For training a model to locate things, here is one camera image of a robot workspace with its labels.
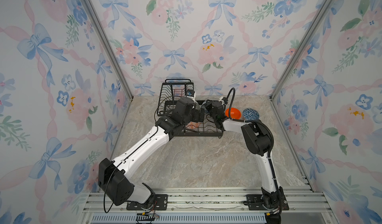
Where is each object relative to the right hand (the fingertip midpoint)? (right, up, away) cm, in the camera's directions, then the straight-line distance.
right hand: (206, 99), depth 103 cm
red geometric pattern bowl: (-10, -17, -3) cm, 20 cm away
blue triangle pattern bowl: (+32, -10, +3) cm, 34 cm away
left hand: (-7, -6, -28) cm, 30 cm away
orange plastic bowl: (+20, -10, +3) cm, 23 cm away
